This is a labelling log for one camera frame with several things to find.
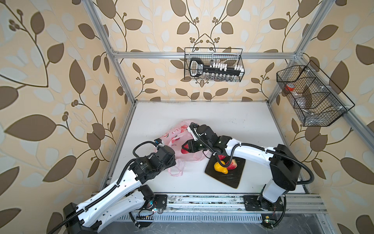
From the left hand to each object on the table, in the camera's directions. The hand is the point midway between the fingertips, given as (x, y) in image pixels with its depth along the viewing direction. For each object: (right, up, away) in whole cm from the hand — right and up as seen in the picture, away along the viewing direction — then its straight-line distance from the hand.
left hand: (175, 157), depth 75 cm
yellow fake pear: (+24, -8, +5) cm, 26 cm away
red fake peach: (+27, -3, +12) cm, 30 cm away
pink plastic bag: (-1, +9, +5) cm, 10 cm away
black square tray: (+33, -13, +7) cm, 36 cm away
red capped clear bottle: (+69, +39, +13) cm, 80 cm away
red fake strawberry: (+33, -6, +7) cm, 34 cm away
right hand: (+5, +5, +5) cm, 8 cm away
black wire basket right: (+72, +30, -2) cm, 78 cm away
